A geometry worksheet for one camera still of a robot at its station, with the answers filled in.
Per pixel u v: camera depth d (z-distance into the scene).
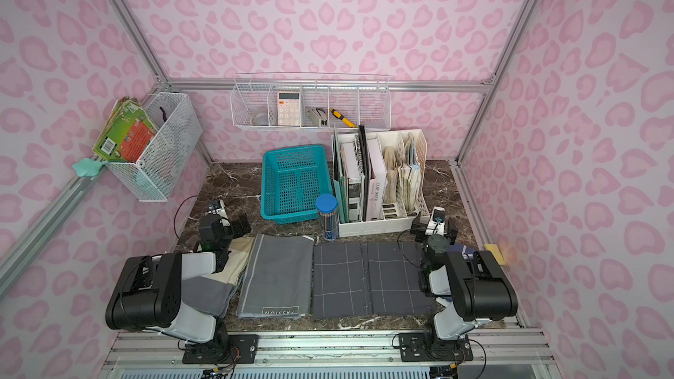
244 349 0.73
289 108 0.95
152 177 0.72
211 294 0.82
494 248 0.97
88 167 0.63
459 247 0.90
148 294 0.46
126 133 0.72
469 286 0.46
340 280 0.84
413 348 0.72
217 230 0.73
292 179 1.14
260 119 0.95
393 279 0.88
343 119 0.98
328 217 0.82
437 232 0.76
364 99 1.01
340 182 0.75
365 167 0.77
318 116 0.97
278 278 0.84
